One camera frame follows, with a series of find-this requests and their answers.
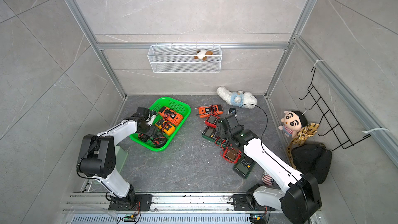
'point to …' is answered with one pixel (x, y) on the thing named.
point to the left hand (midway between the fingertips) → (148, 126)
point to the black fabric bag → (314, 158)
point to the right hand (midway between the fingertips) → (227, 126)
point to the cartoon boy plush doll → (293, 122)
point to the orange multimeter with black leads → (171, 115)
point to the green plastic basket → (183, 109)
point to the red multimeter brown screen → (230, 154)
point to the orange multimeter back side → (207, 110)
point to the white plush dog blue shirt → (245, 99)
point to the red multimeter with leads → (211, 121)
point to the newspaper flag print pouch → (268, 179)
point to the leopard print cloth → (304, 134)
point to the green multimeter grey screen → (244, 166)
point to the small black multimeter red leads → (157, 141)
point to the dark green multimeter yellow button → (210, 132)
